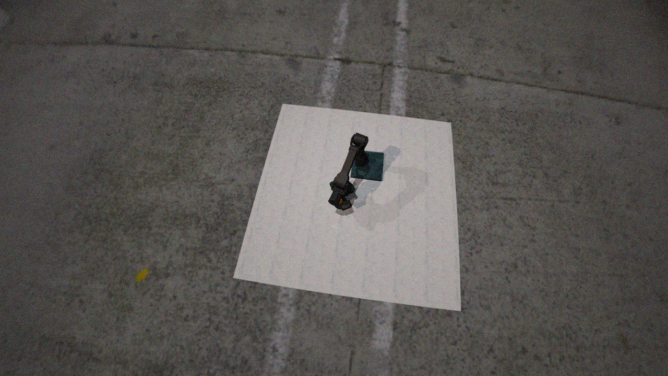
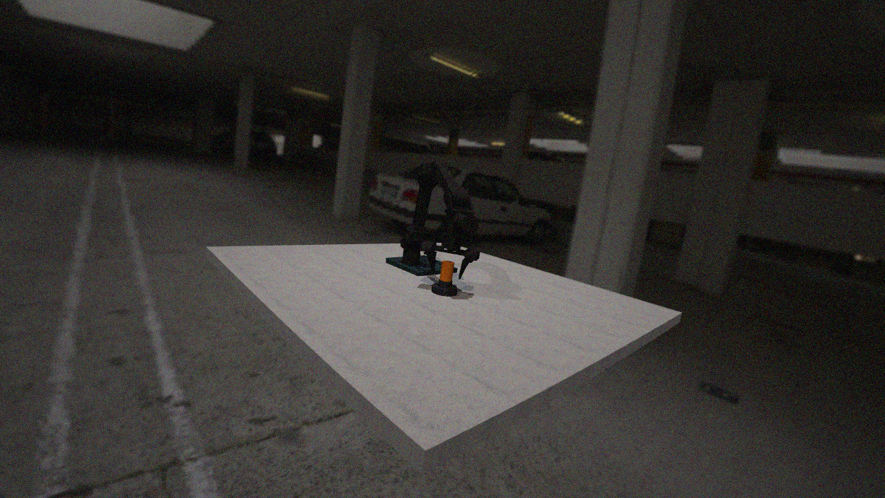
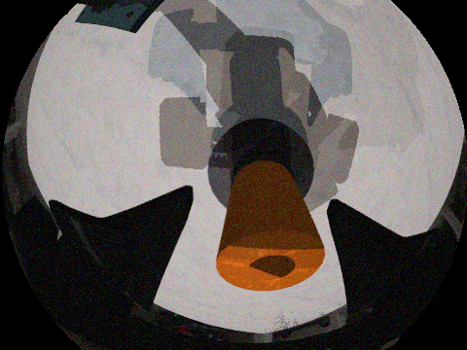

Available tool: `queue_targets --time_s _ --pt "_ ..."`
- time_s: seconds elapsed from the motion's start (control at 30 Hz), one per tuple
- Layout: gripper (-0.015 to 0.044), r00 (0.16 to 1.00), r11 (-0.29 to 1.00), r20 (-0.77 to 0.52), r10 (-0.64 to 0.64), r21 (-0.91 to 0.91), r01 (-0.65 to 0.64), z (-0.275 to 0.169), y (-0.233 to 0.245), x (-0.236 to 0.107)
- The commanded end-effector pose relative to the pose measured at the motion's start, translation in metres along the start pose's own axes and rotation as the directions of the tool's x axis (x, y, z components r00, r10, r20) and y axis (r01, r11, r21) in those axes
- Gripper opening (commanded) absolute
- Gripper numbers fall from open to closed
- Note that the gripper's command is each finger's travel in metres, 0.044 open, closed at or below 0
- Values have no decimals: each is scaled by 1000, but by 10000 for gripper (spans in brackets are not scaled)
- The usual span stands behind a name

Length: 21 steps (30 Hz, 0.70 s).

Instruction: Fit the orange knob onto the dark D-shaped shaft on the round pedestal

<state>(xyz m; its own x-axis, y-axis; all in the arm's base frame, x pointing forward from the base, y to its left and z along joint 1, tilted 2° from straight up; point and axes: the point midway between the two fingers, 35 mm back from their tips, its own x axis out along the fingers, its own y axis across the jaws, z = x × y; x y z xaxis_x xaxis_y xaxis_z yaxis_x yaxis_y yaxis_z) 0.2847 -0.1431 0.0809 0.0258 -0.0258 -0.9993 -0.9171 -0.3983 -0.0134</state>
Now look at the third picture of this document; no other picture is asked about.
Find orange knob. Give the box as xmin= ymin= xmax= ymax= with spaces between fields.
xmin=215 ymin=159 xmax=326 ymax=292

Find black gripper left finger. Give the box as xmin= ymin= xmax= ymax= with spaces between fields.
xmin=48 ymin=186 xmax=195 ymax=314

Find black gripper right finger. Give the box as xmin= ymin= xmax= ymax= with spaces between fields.
xmin=327 ymin=198 xmax=440 ymax=318

